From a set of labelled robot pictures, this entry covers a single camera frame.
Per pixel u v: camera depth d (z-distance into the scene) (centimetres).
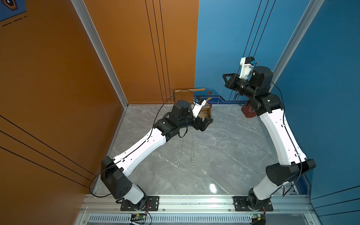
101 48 85
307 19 73
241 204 72
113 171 41
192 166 87
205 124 62
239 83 58
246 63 57
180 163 87
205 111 116
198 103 60
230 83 57
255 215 72
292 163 41
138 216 72
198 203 76
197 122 62
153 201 74
